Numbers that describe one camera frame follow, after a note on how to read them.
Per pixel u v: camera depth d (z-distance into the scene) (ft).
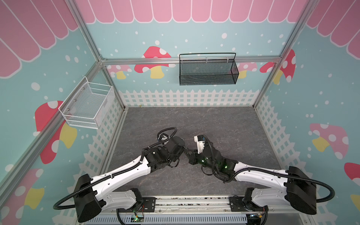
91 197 1.28
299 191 1.35
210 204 2.49
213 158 1.80
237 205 2.40
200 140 2.22
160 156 1.78
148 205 2.46
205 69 3.09
